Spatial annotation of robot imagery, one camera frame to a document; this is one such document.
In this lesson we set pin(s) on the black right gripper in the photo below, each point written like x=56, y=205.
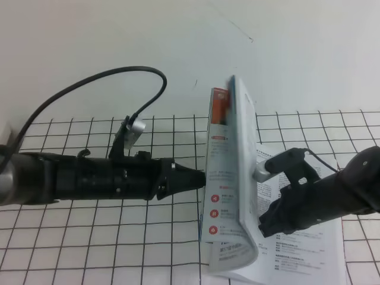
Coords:
x=300, y=207

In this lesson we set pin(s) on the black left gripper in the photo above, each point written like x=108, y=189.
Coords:
x=131, y=178

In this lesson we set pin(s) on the white exhibition catalogue book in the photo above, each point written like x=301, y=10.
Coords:
x=233, y=202

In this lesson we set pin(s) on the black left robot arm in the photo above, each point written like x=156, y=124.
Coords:
x=46, y=178

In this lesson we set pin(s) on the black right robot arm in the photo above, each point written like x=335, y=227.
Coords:
x=357, y=184

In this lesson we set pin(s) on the white black-grid tablecloth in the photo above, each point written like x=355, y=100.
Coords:
x=156, y=242

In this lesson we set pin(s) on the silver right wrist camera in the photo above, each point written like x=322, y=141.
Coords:
x=290, y=162

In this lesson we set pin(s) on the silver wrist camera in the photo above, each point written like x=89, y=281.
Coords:
x=126, y=136
x=290, y=162

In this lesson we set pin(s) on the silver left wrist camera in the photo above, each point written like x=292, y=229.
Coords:
x=126, y=136

